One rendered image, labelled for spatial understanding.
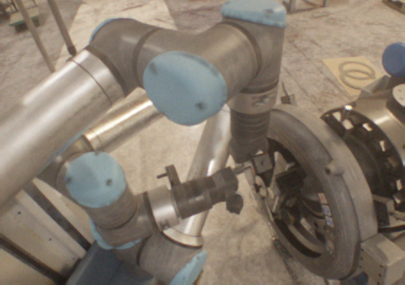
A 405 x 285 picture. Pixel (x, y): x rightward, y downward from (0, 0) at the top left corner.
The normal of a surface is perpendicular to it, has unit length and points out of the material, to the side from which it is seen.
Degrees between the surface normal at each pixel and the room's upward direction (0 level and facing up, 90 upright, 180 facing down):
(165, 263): 37
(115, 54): 42
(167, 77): 90
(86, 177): 5
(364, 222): 51
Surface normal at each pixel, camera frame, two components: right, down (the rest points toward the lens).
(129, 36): -0.36, -0.37
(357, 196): 0.12, -0.18
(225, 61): 0.51, -0.17
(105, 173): -0.01, -0.69
